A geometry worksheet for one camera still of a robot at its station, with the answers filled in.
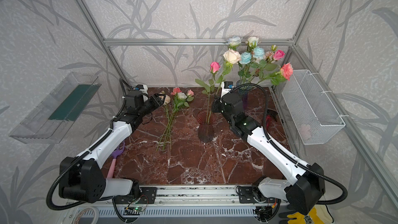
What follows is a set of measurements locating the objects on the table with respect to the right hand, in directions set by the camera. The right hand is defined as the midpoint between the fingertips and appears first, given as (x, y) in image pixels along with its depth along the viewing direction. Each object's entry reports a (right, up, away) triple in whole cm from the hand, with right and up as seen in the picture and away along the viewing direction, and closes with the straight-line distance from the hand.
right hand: (214, 91), depth 74 cm
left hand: (-27, 0, +8) cm, 28 cm away
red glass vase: (-5, -14, +8) cm, 17 cm away
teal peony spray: (+20, +16, +8) cm, 27 cm away
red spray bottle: (+39, -16, +28) cm, 50 cm away
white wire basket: (+39, -11, -13) cm, 43 cm away
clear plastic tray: (-70, -14, -10) cm, 72 cm away
